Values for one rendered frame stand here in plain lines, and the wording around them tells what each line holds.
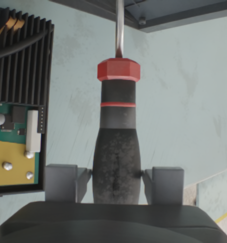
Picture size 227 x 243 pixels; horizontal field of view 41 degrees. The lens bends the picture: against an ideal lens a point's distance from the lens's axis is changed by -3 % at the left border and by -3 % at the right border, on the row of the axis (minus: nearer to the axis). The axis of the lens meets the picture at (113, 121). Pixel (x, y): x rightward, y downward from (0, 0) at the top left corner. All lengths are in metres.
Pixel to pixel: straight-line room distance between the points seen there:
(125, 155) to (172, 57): 0.24
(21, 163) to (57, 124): 0.05
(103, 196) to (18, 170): 0.09
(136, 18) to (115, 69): 0.18
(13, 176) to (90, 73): 0.12
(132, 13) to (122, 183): 0.21
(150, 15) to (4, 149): 0.20
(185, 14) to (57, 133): 0.16
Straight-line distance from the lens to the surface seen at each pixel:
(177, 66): 0.39
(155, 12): 0.32
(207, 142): 0.46
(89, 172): 0.16
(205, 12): 0.30
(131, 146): 0.16
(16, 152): 0.23
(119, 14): 0.18
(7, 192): 0.23
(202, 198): 1.96
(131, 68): 0.16
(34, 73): 0.22
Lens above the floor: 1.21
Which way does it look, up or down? 45 degrees down
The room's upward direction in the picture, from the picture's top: 91 degrees clockwise
